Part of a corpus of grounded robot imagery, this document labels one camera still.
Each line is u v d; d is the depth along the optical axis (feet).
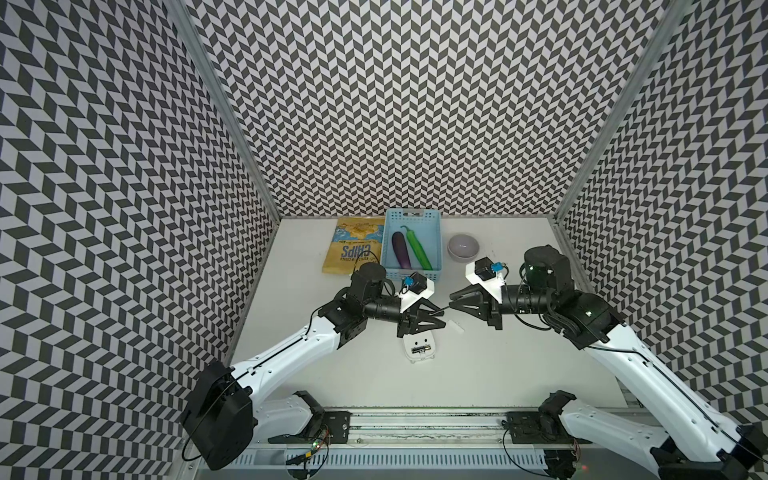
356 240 3.56
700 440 1.22
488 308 1.79
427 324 2.11
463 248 3.47
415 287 1.90
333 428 2.38
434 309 2.20
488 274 1.67
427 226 3.85
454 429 2.47
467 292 1.90
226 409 1.28
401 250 3.45
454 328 2.98
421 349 2.70
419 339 2.77
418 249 3.55
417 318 2.00
